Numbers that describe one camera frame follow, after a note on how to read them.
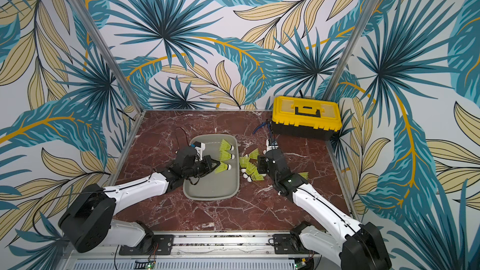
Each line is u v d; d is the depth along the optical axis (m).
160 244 0.74
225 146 0.99
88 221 0.42
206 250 0.73
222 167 0.85
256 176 0.88
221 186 0.89
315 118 0.96
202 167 0.75
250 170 0.90
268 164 0.63
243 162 0.93
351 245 0.39
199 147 0.79
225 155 0.95
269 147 0.72
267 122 1.14
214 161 0.83
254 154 0.97
